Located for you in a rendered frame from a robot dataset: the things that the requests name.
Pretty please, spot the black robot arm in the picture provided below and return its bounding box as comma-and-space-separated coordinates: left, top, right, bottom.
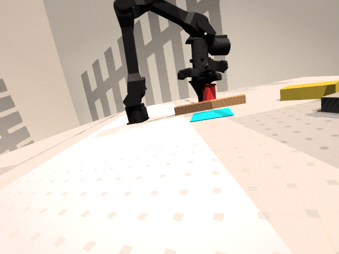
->
113, 0, 231, 125

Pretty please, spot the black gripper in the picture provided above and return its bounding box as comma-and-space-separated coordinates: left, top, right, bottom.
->
177, 53, 221, 100

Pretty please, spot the yellow flat bar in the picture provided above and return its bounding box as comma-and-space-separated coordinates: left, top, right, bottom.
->
280, 80, 339, 101

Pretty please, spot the brown wooden plank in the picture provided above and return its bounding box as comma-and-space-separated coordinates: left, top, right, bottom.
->
174, 94, 246, 115

